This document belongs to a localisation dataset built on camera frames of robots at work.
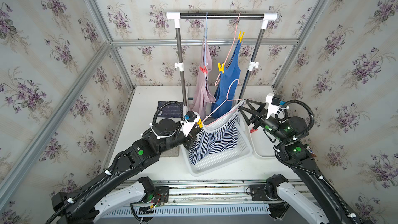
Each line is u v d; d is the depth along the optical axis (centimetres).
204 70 60
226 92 60
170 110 104
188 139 54
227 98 62
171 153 84
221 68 62
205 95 73
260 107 61
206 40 95
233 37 91
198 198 73
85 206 38
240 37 76
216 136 77
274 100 52
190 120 51
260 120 54
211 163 80
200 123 60
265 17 59
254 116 55
